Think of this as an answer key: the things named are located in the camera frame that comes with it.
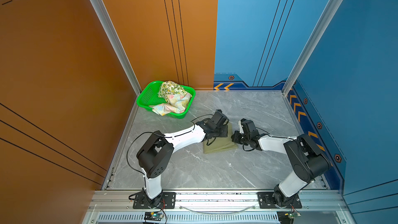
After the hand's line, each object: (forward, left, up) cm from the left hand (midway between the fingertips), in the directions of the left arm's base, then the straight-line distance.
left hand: (227, 130), depth 88 cm
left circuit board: (-40, +36, -11) cm, 55 cm away
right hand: (0, -3, -9) cm, 9 cm away
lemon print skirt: (+29, +37, +5) cm, 47 cm away
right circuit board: (-39, -25, -10) cm, 48 cm away
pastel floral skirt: (+20, +32, 0) cm, 37 cm away
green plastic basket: (+32, +54, -6) cm, 63 cm away
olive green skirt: (-11, +7, +6) cm, 15 cm away
